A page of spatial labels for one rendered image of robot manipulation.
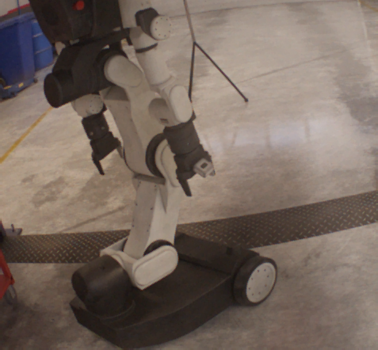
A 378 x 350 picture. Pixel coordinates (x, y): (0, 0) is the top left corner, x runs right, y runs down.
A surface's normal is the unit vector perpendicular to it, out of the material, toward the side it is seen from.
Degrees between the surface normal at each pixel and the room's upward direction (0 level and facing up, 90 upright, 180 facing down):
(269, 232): 23
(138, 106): 115
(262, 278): 90
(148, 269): 90
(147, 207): 60
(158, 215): 90
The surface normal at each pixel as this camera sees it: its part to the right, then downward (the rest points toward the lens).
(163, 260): 0.69, 0.11
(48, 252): -0.22, -0.71
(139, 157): -0.71, 0.30
